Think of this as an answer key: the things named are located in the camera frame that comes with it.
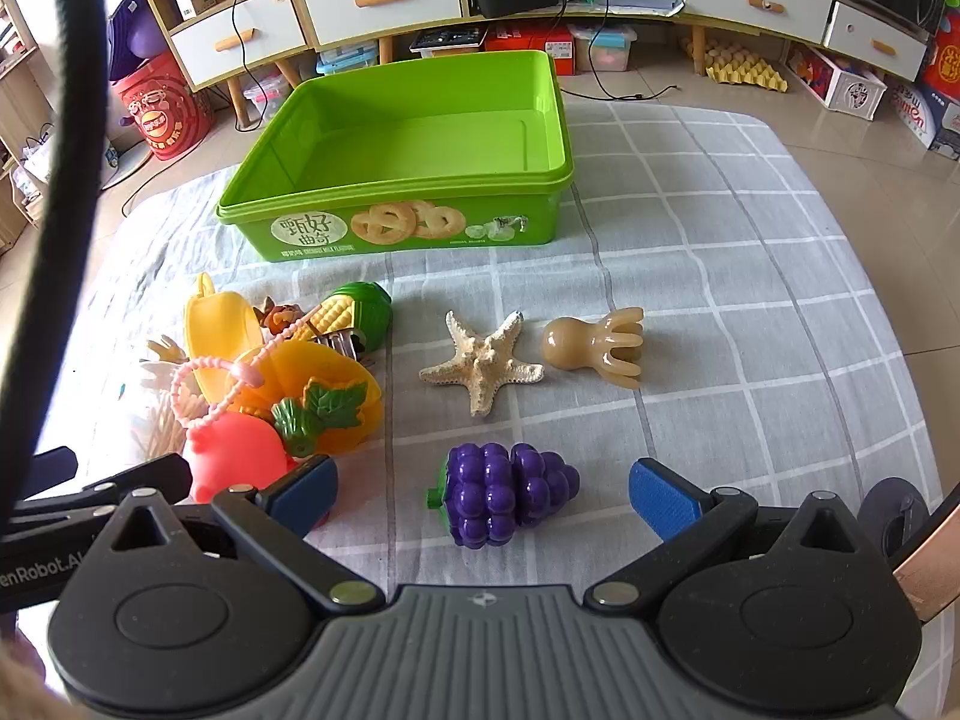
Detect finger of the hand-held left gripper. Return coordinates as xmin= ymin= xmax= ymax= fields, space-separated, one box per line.
xmin=31 ymin=448 xmax=80 ymax=497
xmin=7 ymin=454 xmax=192 ymax=537

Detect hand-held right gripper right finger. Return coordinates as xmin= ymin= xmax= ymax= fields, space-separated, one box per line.
xmin=583 ymin=457 xmax=886 ymax=614

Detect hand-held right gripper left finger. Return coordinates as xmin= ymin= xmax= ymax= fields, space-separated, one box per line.
xmin=97 ymin=456 xmax=387 ymax=614

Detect clear cotton swab container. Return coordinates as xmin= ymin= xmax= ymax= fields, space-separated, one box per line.
xmin=120 ymin=356 xmax=196 ymax=466

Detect pink rubber toy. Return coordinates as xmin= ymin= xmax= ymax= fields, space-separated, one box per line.
xmin=186 ymin=412 xmax=331 ymax=526

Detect orange toy pumpkin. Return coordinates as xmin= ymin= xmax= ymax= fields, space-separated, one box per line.
xmin=225 ymin=341 xmax=385 ymax=458

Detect pink bead chain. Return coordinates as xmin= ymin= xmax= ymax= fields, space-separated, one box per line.
xmin=169 ymin=341 xmax=290 ymax=428

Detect yellow plastic scoop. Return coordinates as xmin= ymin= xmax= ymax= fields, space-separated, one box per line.
xmin=184 ymin=272 xmax=265 ymax=391

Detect purple toy grapes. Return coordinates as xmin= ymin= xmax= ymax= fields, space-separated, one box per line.
xmin=426 ymin=441 xmax=581 ymax=550

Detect green plastic box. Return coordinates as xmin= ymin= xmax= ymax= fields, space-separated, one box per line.
xmin=216 ymin=50 xmax=577 ymax=263

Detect small brown toy figure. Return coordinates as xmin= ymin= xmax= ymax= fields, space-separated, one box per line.
xmin=253 ymin=301 xmax=307 ymax=340

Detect tan toy octopus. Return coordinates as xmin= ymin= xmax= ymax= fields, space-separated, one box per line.
xmin=542 ymin=306 xmax=646 ymax=389

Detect toy corn with green husk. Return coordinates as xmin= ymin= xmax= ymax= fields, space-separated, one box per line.
xmin=300 ymin=281 xmax=393 ymax=353

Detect grey checked bed sheet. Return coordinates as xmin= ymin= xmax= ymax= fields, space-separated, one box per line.
xmin=22 ymin=101 xmax=946 ymax=616

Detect beige starfish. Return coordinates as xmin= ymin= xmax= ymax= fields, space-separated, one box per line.
xmin=418 ymin=310 xmax=546 ymax=419

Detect dark grey slipper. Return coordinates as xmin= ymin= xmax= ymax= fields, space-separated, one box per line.
xmin=859 ymin=476 xmax=935 ymax=563

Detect white paper shopping bag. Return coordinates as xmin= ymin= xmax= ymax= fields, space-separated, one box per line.
xmin=11 ymin=139 xmax=53 ymax=203

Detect red printed bucket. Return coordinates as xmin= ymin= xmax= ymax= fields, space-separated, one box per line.
xmin=112 ymin=52 xmax=215 ymax=161

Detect wooden side shelf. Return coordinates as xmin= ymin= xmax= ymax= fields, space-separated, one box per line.
xmin=0 ymin=0 xmax=61 ymax=230

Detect yellow egg tray stack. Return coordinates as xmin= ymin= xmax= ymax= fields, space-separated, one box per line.
xmin=679 ymin=34 xmax=790 ymax=93

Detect purple bag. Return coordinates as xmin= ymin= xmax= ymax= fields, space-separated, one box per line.
xmin=109 ymin=0 xmax=162 ymax=80

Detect white basket with toys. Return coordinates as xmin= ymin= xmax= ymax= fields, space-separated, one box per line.
xmin=787 ymin=43 xmax=890 ymax=121

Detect clear plastic storage box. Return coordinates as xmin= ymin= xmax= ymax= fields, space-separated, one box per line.
xmin=570 ymin=24 xmax=638 ymax=76

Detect black printed box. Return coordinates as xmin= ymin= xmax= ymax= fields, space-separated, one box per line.
xmin=409 ymin=26 xmax=488 ymax=57

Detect red cardboard box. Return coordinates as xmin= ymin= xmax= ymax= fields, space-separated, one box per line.
xmin=484 ymin=24 xmax=577 ymax=76

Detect low wooden tv stand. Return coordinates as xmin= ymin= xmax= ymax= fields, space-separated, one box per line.
xmin=457 ymin=0 xmax=931 ymax=83

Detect red printed carton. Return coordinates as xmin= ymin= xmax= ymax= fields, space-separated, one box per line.
xmin=919 ymin=30 xmax=960 ymax=102

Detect thin black cable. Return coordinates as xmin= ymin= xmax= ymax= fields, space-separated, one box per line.
xmin=559 ymin=0 xmax=680 ymax=100

